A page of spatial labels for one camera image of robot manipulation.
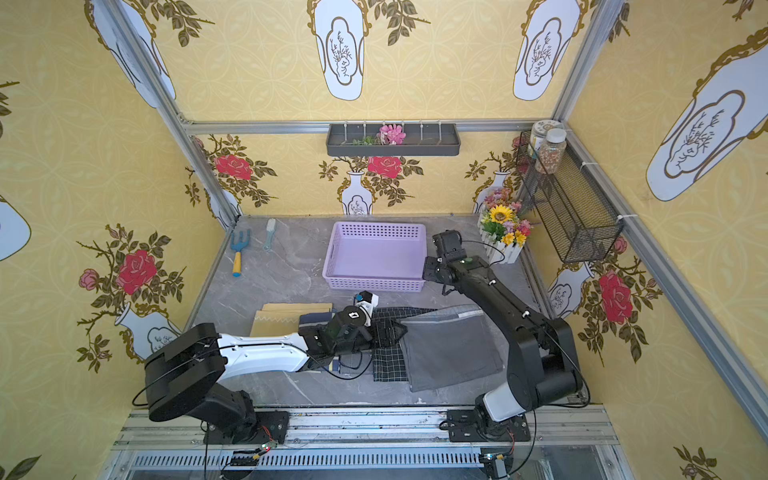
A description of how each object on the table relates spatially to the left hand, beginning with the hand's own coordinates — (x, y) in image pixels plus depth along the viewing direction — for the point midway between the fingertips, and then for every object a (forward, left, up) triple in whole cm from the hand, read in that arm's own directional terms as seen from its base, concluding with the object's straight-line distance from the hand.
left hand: (391, 326), depth 82 cm
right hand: (+17, -16, +4) cm, 24 cm away
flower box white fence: (+29, -37, +6) cm, 48 cm away
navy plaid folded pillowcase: (+9, +22, -12) cm, 27 cm away
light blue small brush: (+46, +46, -10) cm, 65 cm away
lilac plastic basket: (+31, +5, -10) cm, 33 cm away
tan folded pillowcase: (+7, +33, -8) cm, 35 cm away
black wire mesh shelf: (+24, -51, +21) cm, 60 cm away
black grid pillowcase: (-4, +1, +10) cm, 11 cm away
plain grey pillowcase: (-4, -16, -7) cm, 18 cm away
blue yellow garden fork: (+38, +56, -11) cm, 69 cm away
